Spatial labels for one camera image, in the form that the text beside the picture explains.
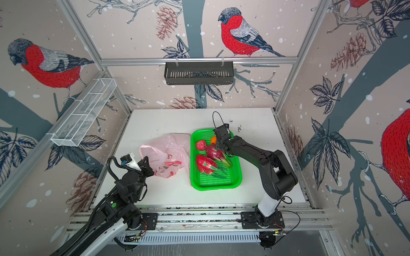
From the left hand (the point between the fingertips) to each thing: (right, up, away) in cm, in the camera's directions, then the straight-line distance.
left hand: (151, 154), depth 76 cm
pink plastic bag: (+7, -1, +5) cm, 9 cm away
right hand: (+36, +4, +18) cm, 41 cm away
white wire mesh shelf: (-34, +20, +1) cm, 40 cm away
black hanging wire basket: (+21, +49, +30) cm, 61 cm away
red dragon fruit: (+28, -8, +7) cm, 30 cm away
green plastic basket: (+24, -17, +9) cm, 31 cm away
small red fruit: (+23, +2, +19) cm, 30 cm away
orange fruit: (+31, +5, +19) cm, 37 cm away
